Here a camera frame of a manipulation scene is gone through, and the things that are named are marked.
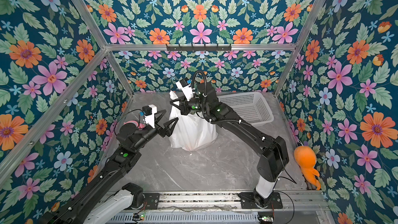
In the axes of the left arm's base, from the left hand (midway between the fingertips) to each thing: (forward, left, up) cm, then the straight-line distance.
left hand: (171, 115), depth 68 cm
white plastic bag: (-2, -8, -12) cm, 15 cm away
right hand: (+6, -2, +5) cm, 8 cm away
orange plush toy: (-16, -65, -23) cm, 71 cm away
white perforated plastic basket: (+27, -50, -31) cm, 65 cm away
